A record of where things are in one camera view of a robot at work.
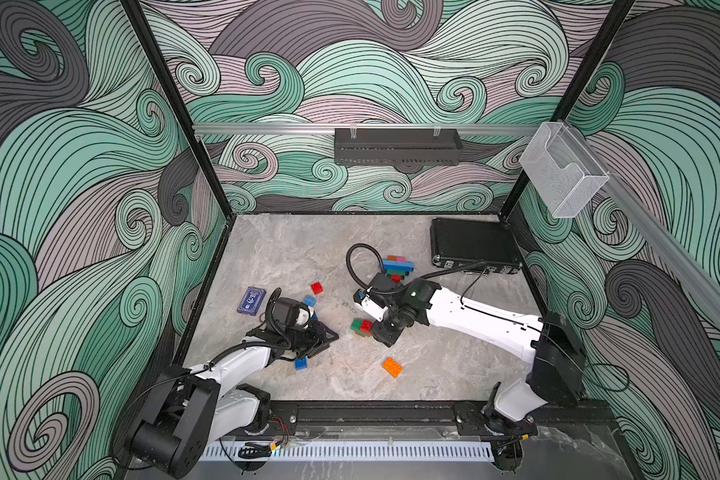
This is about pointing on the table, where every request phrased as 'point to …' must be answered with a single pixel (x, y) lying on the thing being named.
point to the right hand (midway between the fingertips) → (379, 331)
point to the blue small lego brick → (301, 364)
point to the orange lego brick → (392, 367)
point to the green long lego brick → (397, 272)
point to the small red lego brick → (317, 288)
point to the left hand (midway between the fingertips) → (336, 338)
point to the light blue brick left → (311, 301)
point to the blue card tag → (251, 301)
